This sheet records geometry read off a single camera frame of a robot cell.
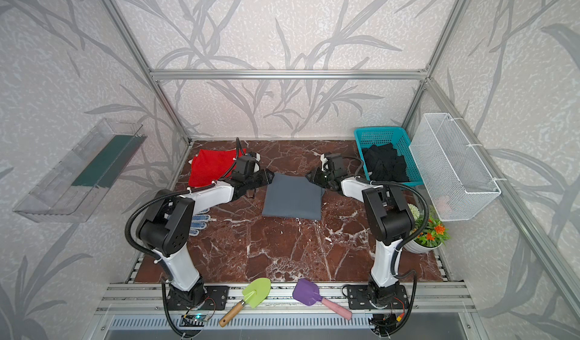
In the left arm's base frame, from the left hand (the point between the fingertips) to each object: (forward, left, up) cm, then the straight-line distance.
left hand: (275, 168), depth 96 cm
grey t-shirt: (-8, -8, -10) cm, 15 cm away
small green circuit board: (-53, +23, -12) cm, 59 cm away
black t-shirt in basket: (+7, -50, -4) cm, 51 cm away
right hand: (+1, -15, -2) cm, 15 cm away
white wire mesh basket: (-21, -55, +25) cm, 64 cm away
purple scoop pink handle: (-45, -14, -8) cm, 48 cm away
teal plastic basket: (+25, -51, -5) cm, 57 cm away
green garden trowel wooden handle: (-46, +4, -8) cm, 46 cm away
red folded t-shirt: (+9, +33, -10) cm, 36 cm away
